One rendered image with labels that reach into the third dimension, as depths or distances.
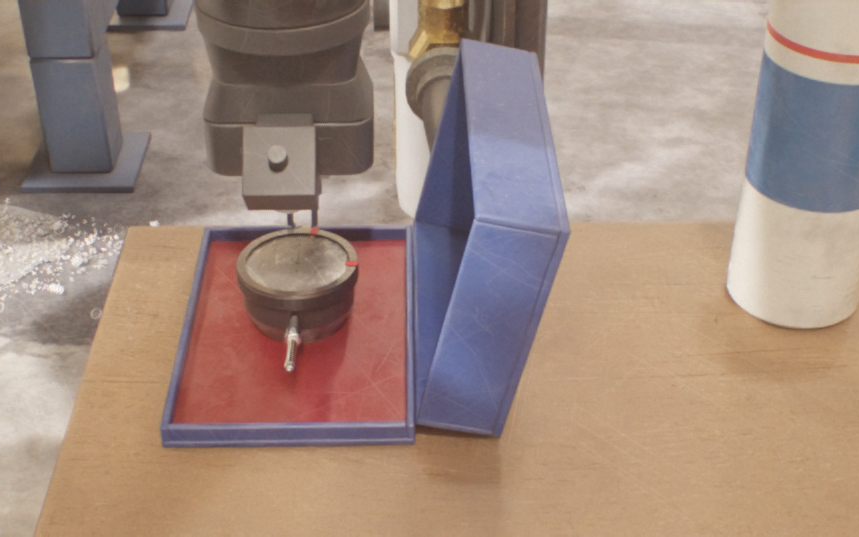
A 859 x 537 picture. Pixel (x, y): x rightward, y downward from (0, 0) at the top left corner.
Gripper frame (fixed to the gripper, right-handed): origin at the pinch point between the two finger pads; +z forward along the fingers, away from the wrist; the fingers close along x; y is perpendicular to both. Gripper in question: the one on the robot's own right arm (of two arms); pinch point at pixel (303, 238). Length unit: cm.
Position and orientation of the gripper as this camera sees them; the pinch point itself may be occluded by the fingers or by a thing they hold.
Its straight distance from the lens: 67.1
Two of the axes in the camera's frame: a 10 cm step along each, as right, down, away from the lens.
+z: 0.0, 8.2, 5.7
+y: 0.2, 5.7, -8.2
